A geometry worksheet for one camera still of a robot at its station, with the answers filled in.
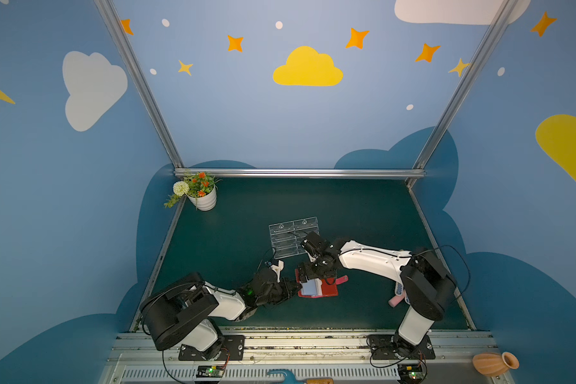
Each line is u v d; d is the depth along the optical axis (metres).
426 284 0.47
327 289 0.87
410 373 0.72
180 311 0.45
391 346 0.74
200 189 0.99
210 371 0.70
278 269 0.82
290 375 0.70
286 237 0.96
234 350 0.74
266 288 0.68
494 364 0.65
